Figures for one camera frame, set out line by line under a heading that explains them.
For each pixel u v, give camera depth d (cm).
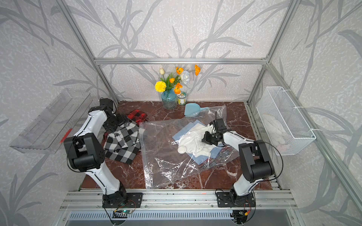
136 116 105
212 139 80
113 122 78
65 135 63
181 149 87
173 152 85
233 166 86
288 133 59
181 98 115
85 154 50
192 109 116
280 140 74
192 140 92
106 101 76
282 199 75
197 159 85
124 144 88
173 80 95
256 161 46
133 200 73
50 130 68
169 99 109
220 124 76
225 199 73
